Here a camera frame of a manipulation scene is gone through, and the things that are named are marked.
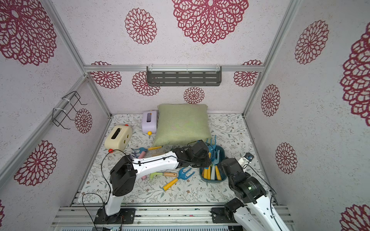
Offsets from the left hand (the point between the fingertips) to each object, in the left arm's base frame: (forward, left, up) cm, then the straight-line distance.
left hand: (210, 163), depth 80 cm
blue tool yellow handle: (+16, +44, -12) cm, 49 cm away
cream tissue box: (+19, +59, -3) cm, 62 cm away
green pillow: (+29, +18, 0) cm, 34 cm away
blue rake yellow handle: (-3, +16, -11) cm, 20 cm away
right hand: (-2, -8, +6) cm, 10 cm away
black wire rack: (+18, +78, +23) cm, 83 cm away
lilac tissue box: (+33, +40, -3) cm, 52 cm away
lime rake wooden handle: (-2, +23, -10) cm, 25 cm away
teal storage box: (-1, -4, -10) cm, 11 cm away
